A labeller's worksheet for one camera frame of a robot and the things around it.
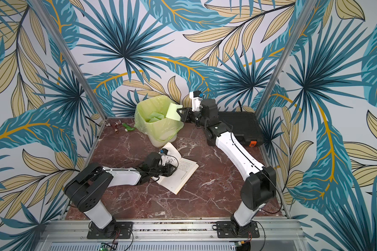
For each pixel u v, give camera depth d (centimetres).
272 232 76
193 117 67
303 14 70
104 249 71
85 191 46
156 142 95
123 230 73
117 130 110
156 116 103
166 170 82
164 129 88
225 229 73
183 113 71
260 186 43
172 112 75
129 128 110
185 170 88
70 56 84
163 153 83
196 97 66
